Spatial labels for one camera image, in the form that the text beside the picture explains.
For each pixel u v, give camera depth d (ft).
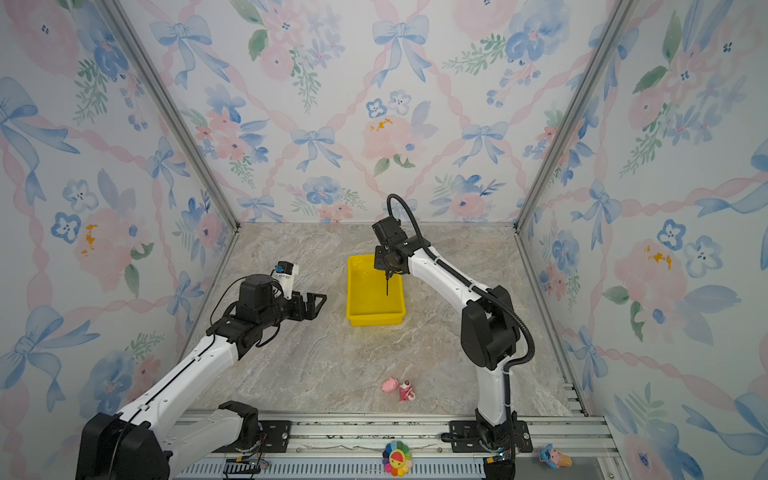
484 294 1.67
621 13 2.26
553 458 2.26
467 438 2.39
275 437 2.45
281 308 2.27
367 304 3.18
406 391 2.54
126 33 2.35
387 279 2.90
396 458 2.30
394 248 2.26
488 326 1.65
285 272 2.35
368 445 2.41
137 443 1.28
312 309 2.41
